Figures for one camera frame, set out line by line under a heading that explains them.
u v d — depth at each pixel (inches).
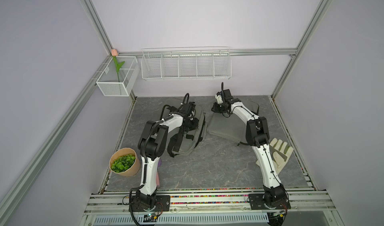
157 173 32.5
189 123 34.6
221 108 38.7
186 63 39.0
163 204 29.0
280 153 35.1
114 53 35.3
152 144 22.4
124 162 29.6
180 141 35.6
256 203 28.9
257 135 26.3
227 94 36.0
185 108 33.3
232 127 39.0
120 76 35.3
